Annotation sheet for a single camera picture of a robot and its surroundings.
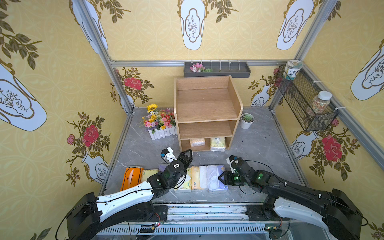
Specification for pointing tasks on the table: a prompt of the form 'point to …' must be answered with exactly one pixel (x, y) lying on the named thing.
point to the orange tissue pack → (133, 176)
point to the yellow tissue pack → (187, 184)
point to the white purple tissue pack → (214, 183)
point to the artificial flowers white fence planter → (160, 123)
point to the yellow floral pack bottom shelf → (218, 144)
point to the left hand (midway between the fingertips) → (187, 151)
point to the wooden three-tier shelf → (207, 109)
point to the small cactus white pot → (246, 120)
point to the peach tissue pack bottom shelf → (196, 142)
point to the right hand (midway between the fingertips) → (221, 176)
